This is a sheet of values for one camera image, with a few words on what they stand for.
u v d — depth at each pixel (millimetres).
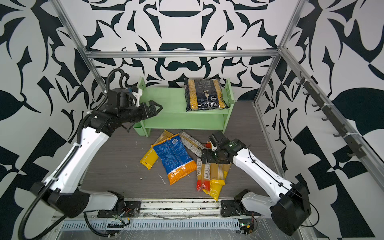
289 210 462
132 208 732
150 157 892
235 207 665
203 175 801
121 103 517
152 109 609
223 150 558
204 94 777
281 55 870
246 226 711
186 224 712
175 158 864
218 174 810
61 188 383
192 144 915
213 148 712
